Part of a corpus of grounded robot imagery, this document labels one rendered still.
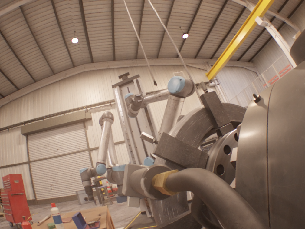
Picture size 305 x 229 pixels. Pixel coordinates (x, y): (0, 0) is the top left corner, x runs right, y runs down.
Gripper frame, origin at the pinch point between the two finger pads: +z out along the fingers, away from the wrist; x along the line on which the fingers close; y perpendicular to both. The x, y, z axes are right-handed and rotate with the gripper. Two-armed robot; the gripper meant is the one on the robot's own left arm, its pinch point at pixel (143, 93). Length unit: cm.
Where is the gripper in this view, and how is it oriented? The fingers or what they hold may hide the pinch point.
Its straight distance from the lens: 115.0
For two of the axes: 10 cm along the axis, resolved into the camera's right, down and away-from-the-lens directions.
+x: -2.9, -9.1, 3.1
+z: 2.6, -3.8, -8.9
